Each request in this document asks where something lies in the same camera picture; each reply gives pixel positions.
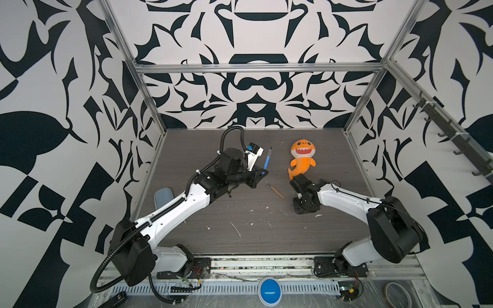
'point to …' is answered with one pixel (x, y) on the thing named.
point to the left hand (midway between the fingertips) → (268, 167)
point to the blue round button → (269, 291)
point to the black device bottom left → (114, 300)
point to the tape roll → (385, 296)
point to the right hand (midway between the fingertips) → (301, 207)
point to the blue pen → (268, 160)
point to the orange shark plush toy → (302, 151)
